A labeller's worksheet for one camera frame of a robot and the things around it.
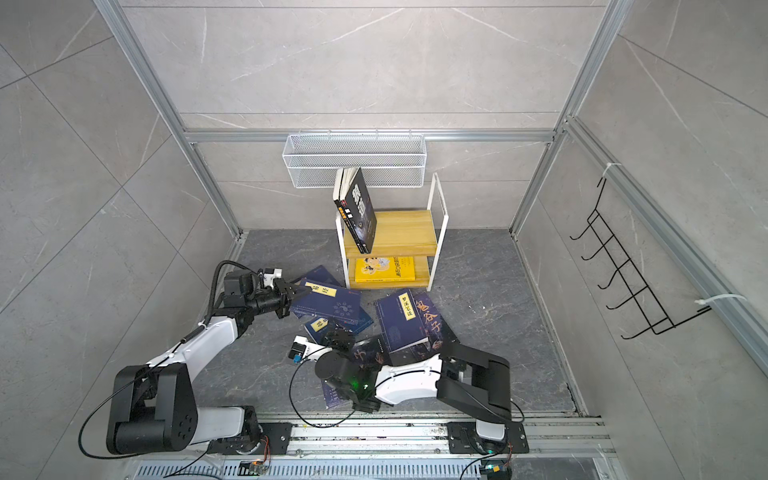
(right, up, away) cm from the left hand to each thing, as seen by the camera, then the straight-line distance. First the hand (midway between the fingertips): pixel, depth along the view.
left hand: (311, 284), depth 83 cm
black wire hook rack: (+77, -5, -22) cm, 80 cm away
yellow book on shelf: (+22, +4, +20) cm, 30 cm away
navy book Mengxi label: (+26, -13, +10) cm, 31 cm away
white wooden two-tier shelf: (+27, +9, +4) cm, 29 cm away
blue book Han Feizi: (0, -15, +8) cm, 17 cm away
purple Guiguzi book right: (+37, -16, +8) cm, 41 cm away
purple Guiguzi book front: (+17, -21, +3) cm, 27 cm away
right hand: (+7, -10, -4) cm, 12 cm away
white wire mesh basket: (+22, +41, +18) cm, 50 cm away
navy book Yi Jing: (+5, -5, 0) cm, 7 cm away
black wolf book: (+13, +20, -3) cm, 24 cm away
